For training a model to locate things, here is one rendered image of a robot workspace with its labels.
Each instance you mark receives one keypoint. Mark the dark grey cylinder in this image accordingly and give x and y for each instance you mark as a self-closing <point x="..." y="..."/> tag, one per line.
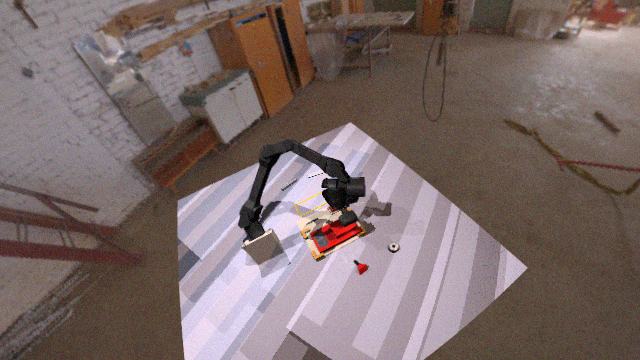
<point x="362" y="268"/>

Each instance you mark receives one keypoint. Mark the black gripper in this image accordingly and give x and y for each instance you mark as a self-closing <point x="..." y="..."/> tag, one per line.
<point x="348" y="217"/>

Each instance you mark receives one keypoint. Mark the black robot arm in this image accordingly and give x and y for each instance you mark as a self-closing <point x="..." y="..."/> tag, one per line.
<point x="353" y="187"/>

